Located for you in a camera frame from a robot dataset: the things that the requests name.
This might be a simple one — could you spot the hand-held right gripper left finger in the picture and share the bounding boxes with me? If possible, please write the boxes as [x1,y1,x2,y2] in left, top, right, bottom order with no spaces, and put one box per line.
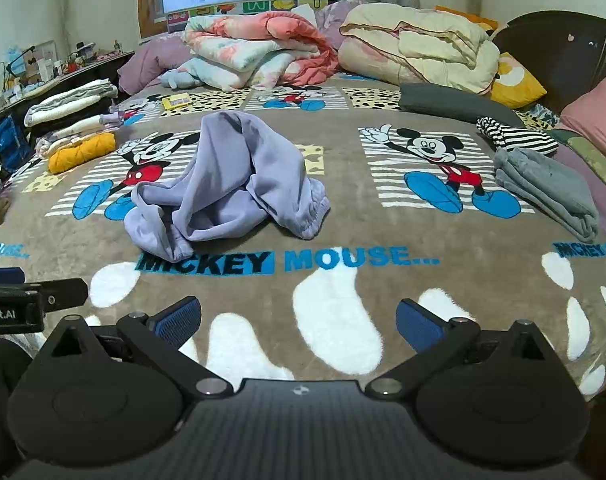
[35,296,235,401]

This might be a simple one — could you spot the black white striped garment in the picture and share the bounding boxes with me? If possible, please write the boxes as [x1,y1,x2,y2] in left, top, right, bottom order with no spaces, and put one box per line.
[476,116,560,157]

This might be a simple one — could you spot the folded cream clothes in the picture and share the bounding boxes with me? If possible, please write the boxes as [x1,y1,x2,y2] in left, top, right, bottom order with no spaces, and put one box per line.
[35,127,114,159]

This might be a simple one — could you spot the cartoon mouse printed blanket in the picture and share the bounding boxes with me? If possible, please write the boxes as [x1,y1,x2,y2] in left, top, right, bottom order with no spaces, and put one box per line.
[0,72,606,401]

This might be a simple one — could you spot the pink floral quilt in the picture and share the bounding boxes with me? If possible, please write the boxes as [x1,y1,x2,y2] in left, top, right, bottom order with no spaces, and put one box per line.
[175,10,340,92]

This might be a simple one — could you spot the folded yellow sweater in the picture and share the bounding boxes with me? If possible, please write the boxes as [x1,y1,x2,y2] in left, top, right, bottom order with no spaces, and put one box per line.
[48,132,117,175]

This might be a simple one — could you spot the orange pillow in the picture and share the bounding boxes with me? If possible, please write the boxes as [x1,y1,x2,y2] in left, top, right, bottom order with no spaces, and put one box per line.
[435,6,498,31]

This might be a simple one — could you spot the yellow pillow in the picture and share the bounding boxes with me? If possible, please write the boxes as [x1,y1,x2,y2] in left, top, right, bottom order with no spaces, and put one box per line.
[490,52,548,109]

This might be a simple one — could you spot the cream quilt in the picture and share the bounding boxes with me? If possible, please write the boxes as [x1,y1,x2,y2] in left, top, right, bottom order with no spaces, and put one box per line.
[339,4,501,96]

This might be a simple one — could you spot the pink pillow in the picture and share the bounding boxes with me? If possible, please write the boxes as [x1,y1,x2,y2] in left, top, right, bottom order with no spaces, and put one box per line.
[560,74,606,171]

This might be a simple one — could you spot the lavender sweatpants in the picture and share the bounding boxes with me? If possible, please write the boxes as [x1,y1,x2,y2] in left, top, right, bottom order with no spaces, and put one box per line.
[124,111,331,263]

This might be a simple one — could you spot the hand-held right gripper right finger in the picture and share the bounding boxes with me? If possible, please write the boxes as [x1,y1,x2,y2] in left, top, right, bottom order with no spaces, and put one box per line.
[365,298,564,400]

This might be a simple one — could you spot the purple bedding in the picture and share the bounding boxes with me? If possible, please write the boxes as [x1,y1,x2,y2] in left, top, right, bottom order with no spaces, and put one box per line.
[118,37,194,96]

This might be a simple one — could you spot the cluttered dark desk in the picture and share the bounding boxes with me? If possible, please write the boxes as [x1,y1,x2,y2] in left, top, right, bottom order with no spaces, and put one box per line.
[0,50,136,128]

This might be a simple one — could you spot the dark grey pillow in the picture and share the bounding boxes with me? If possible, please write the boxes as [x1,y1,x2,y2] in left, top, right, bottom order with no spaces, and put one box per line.
[398,82,518,123]

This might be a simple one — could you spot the folded grey clothes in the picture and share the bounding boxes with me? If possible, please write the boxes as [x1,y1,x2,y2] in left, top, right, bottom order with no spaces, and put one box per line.
[493,147,601,245]

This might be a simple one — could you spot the blue bag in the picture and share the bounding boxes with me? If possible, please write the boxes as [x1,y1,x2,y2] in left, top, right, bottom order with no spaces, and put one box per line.
[0,115,20,171]

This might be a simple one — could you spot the dark wooden headboard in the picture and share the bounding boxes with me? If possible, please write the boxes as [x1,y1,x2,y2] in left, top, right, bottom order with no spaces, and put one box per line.
[493,10,606,116]

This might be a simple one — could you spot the folded white clothes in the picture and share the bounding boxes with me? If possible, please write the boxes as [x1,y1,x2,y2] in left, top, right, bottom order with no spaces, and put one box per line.
[24,79,118,127]

